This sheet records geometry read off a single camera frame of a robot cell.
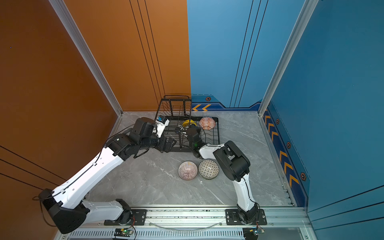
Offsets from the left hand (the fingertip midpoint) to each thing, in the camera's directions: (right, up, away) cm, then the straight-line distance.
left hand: (169, 137), depth 73 cm
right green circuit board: (+40, -46, -2) cm, 61 cm away
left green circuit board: (-22, -46, -2) cm, 51 cm away
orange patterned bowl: (+21, +8, +36) cm, 43 cm away
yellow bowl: (+6, +8, +30) cm, 31 cm away
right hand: (+12, +7, +24) cm, 27 cm away
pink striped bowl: (+8, -21, +15) cm, 27 cm away
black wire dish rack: (-1, +17, +36) cm, 40 cm away
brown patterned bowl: (+20, -20, +14) cm, 32 cm away
